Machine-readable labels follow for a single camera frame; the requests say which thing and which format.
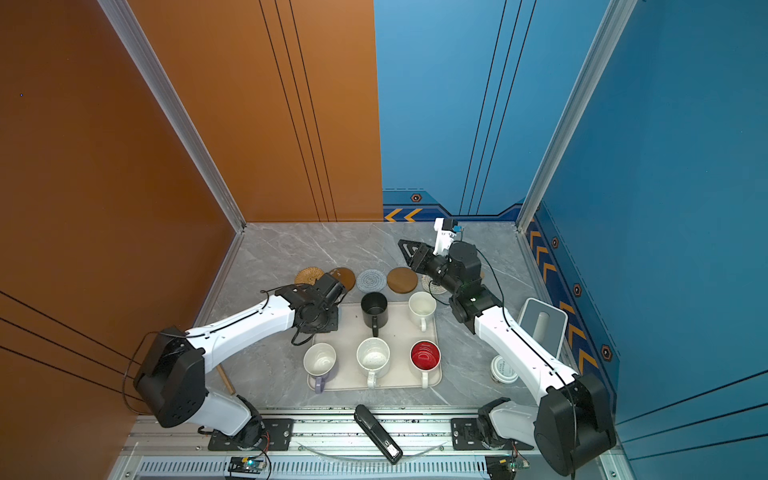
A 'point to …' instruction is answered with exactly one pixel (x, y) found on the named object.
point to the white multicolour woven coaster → (428, 285)
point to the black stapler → (378, 434)
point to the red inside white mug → (425, 356)
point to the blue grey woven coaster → (371, 280)
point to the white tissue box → (544, 324)
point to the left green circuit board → (249, 464)
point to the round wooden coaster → (402, 280)
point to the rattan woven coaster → (308, 275)
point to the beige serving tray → (399, 332)
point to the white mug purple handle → (319, 360)
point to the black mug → (374, 307)
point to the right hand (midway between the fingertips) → (400, 245)
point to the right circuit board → (501, 467)
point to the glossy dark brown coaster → (345, 276)
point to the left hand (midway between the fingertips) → (332, 321)
